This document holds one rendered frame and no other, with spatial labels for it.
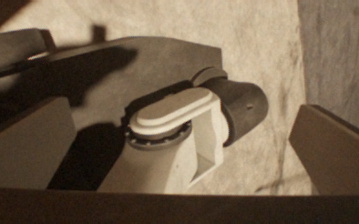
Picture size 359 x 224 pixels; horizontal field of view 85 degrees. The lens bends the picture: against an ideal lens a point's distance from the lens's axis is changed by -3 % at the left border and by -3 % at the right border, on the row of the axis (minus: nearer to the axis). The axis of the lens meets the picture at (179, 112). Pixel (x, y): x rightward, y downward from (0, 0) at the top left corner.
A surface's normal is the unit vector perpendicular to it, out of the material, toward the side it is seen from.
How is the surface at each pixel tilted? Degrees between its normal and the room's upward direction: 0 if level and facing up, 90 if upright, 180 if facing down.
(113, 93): 0
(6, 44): 24
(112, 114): 0
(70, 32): 0
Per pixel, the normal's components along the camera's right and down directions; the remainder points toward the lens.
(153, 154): -0.14, -0.88
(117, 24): 0.60, 0.29
